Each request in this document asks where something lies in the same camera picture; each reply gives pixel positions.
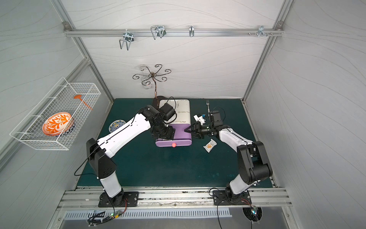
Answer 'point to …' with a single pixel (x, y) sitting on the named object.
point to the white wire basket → (53, 112)
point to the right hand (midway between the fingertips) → (186, 132)
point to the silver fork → (208, 103)
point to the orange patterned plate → (56, 123)
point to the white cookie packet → (210, 145)
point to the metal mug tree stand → (152, 75)
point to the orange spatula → (79, 96)
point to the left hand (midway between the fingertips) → (168, 138)
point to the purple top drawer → (181, 138)
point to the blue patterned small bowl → (116, 124)
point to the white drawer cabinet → (181, 107)
